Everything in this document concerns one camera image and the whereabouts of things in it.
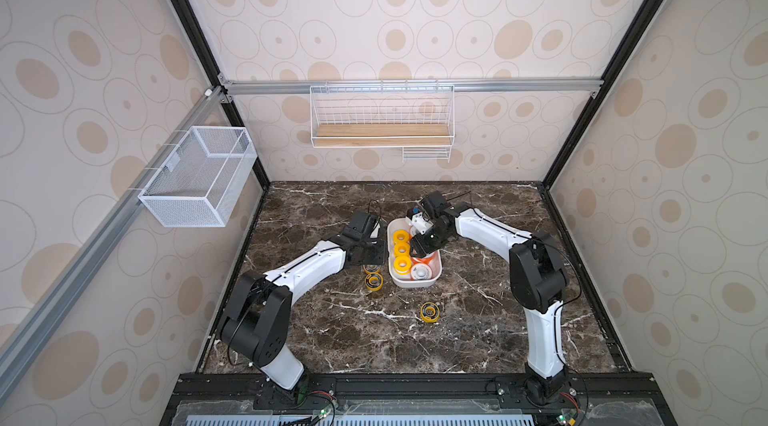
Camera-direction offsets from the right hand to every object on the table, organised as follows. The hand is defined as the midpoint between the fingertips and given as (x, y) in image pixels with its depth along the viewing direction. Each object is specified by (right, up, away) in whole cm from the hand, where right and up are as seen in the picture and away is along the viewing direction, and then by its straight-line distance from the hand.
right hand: (413, 253), depth 94 cm
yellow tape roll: (-4, +4, +5) cm, 7 cm away
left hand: (-7, +2, -7) cm, 10 cm away
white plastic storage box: (-2, -8, -3) cm, 9 cm away
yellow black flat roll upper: (-13, -5, +1) cm, 14 cm away
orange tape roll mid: (+2, -6, 0) cm, 6 cm away
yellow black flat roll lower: (-12, -8, -2) cm, 15 cm away
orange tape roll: (+4, -2, 0) cm, 5 cm away
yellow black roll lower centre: (+4, -16, -8) cm, 18 cm away
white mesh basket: (-77, +24, +13) cm, 81 cm away
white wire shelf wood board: (+2, +45, +5) cm, 45 cm away
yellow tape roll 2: (-3, +1, +3) cm, 5 cm away
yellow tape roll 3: (-3, -4, +1) cm, 5 cm away
